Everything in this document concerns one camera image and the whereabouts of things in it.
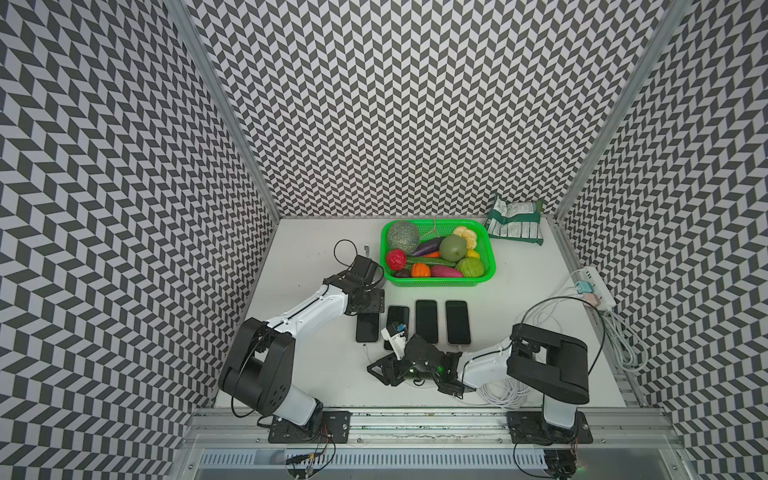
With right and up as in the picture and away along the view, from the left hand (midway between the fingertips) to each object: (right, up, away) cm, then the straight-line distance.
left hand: (369, 304), depth 89 cm
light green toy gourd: (+32, +11, +5) cm, 34 cm away
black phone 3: (+27, -5, +3) cm, 28 cm away
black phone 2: (+8, -5, +4) cm, 10 cm away
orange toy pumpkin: (+16, +10, +7) cm, 20 cm away
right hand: (+2, -17, -10) cm, 19 cm away
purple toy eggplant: (+19, +17, +13) cm, 29 cm away
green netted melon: (+10, +21, +7) cm, 25 cm away
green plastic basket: (+21, +15, +13) cm, 28 cm away
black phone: (0, -6, -2) cm, 7 cm away
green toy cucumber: (+20, +12, +10) cm, 26 cm away
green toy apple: (+27, +17, +10) cm, 33 cm away
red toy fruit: (+8, +13, +5) cm, 16 cm away
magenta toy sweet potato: (+23, +9, +7) cm, 26 cm away
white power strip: (+73, +8, +10) cm, 75 cm away
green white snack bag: (+53, +27, +19) cm, 63 cm away
